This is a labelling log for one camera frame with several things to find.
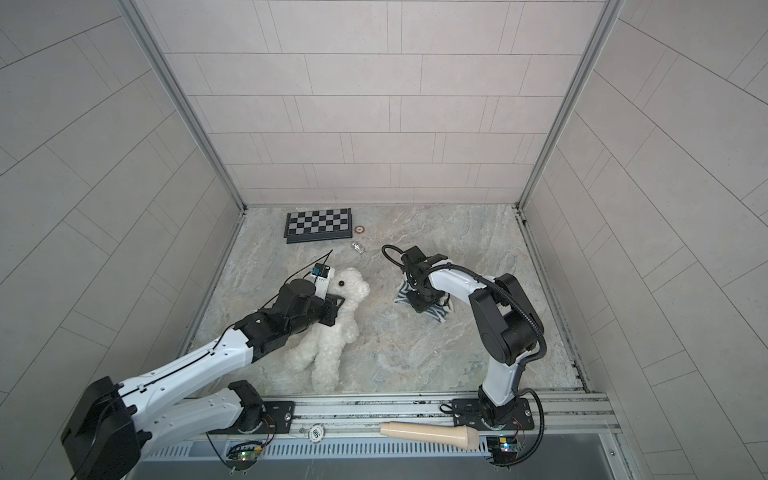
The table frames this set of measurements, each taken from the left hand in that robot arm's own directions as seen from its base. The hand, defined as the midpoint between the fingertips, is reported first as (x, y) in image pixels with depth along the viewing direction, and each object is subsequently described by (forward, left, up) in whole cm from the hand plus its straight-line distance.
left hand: (351, 297), depth 79 cm
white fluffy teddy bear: (-12, +7, -3) cm, 14 cm away
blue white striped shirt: (0, -25, -10) cm, 26 cm away
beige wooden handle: (-30, -24, -9) cm, 39 cm away
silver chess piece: (+24, +2, -10) cm, 26 cm away
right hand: (+4, -20, -13) cm, 24 cm away
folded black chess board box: (+32, +16, -8) cm, 36 cm away
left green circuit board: (-34, +20, -8) cm, 40 cm away
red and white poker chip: (+33, +2, -12) cm, 35 cm away
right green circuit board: (-32, -37, -12) cm, 50 cm away
